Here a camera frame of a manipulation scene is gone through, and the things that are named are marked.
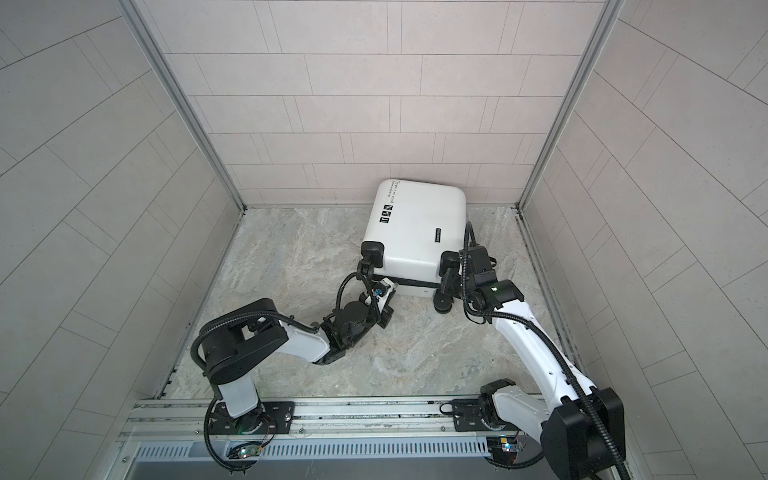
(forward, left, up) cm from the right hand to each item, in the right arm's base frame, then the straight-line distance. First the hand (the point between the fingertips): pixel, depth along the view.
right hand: (442, 280), depth 81 cm
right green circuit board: (-37, -9, -15) cm, 40 cm away
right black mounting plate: (-30, -3, -13) cm, 33 cm away
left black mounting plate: (-28, +45, -10) cm, 54 cm away
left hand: (0, +11, -4) cm, 12 cm away
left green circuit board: (-34, +47, -9) cm, 59 cm away
